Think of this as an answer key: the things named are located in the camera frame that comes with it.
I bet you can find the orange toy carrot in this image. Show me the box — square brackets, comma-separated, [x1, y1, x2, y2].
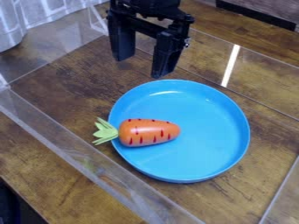
[92, 118, 181, 147]

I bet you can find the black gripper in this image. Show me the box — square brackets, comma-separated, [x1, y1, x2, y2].
[106, 0, 193, 79]

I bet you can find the clear acrylic enclosure wall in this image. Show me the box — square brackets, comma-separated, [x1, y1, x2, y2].
[0, 0, 299, 224]

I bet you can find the blue round plastic tray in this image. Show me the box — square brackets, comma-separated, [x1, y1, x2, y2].
[108, 80, 249, 183]

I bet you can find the clear acrylic corner bracket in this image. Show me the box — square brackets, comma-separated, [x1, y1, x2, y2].
[88, 5, 108, 36]

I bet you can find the white grey curtain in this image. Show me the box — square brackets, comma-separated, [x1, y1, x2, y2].
[0, 0, 108, 53]

